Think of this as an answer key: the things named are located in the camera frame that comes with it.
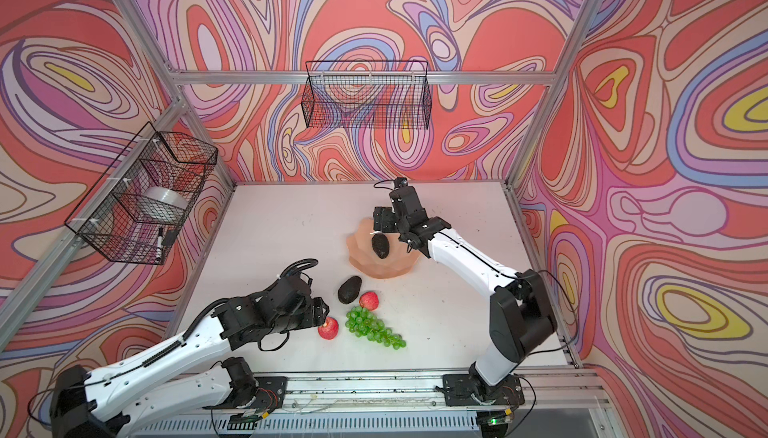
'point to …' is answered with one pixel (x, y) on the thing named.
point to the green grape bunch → (361, 322)
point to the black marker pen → (159, 252)
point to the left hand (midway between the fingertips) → (325, 313)
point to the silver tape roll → (173, 196)
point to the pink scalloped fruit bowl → (363, 258)
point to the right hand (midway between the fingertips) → (389, 219)
